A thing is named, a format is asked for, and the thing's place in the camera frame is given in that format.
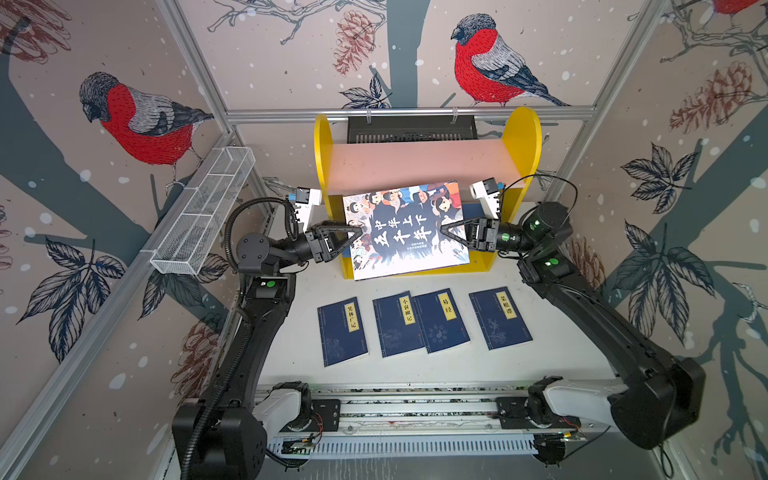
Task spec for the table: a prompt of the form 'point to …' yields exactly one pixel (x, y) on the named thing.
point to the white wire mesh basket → (200, 210)
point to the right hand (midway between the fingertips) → (438, 238)
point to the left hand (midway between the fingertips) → (358, 238)
